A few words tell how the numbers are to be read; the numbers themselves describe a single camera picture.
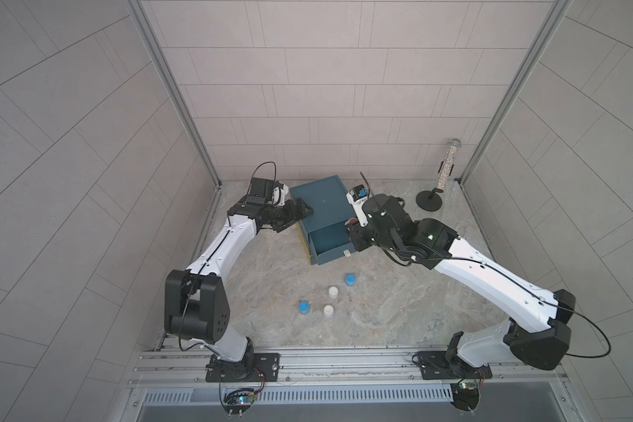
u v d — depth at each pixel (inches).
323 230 30.0
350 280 33.9
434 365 26.4
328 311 31.0
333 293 32.5
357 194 22.8
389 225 18.5
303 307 31.7
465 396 27.2
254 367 27.2
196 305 16.7
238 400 25.3
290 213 28.8
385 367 28.5
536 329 15.7
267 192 26.3
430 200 42.9
